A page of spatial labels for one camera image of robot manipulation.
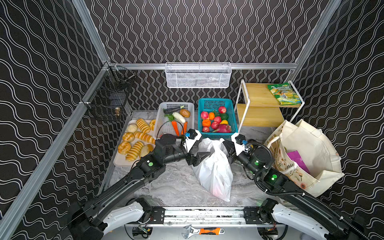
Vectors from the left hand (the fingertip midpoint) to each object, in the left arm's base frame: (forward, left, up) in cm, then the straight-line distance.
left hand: (208, 146), depth 63 cm
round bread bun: (+15, +52, -26) cm, 60 cm away
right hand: (+6, -8, -3) cm, 11 cm away
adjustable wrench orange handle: (-26, +7, -32) cm, 42 cm away
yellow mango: (+38, -13, -26) cm, 48 cm away
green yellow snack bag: (+33, -41, +3) cm, 53 cm away
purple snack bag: (+8, -47, -19) cm, 52 cm away
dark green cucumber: (+47, +25, -23) cm, 58 cm away
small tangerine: (+43, -4, -25) cm, 50 cm away
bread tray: (+25, +46, -29) cm, 60 cm away
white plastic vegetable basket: (+37, +30, -29) cm, 56 cm away
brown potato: (+46, +15, -25) cm, 55 cm away
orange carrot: (+37, +22, -29) cm, 52 cm away
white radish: (+42, +20, -26) cm, 54 cm away
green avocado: (+43, -14, -25) cm, 52 cm away
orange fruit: (+37, -1, -25) cm, 45 cm away
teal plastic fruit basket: (+55, -5, -25) cm, 61 cm away
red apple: (+41, +1, -22) cm, 46 cm away
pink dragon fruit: (+31, -12, -24) cm, 41 cm away
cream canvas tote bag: (+6, -53, -19) cm, 56 cm away
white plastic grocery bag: (-6, -5, -15) cm, 17 cm away
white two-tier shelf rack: (+27, -27, 0) cm, 39 cm away
